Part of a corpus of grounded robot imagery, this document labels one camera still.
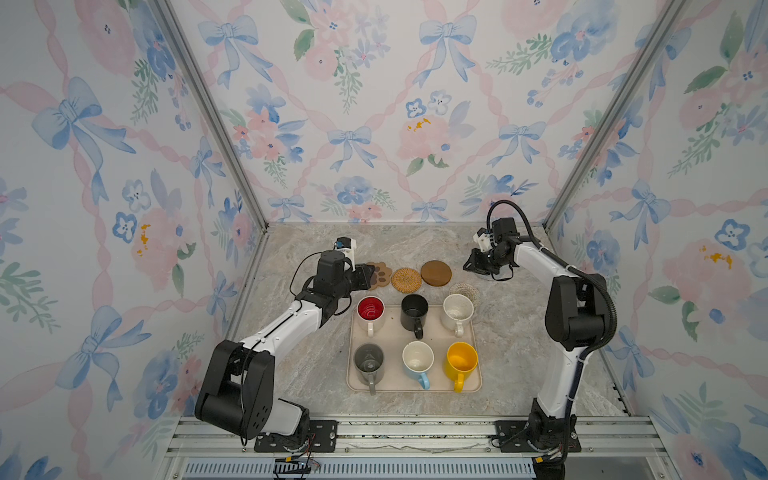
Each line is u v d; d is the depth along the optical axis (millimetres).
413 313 931
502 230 818
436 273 1065
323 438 734
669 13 689
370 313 931
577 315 541
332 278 660
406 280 1036
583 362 560
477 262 879
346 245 764
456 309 942
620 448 753
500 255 767
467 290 1006
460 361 851
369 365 820
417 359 850
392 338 912
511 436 723
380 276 1057
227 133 930
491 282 1034
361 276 764
